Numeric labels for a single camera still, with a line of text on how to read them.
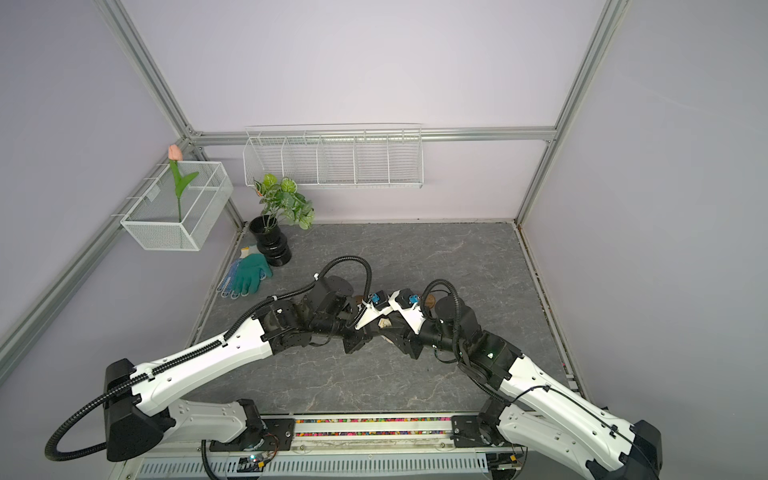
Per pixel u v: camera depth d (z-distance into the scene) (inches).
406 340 23.3
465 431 29.1
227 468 27.8
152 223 28.5
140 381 15.9
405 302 22.4
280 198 34.1
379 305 23.4
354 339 24.4
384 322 26.6
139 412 15.6
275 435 29.0
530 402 18.7
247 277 40.3
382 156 41.4
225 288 40.1
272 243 39.7
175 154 32.6
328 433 29.7
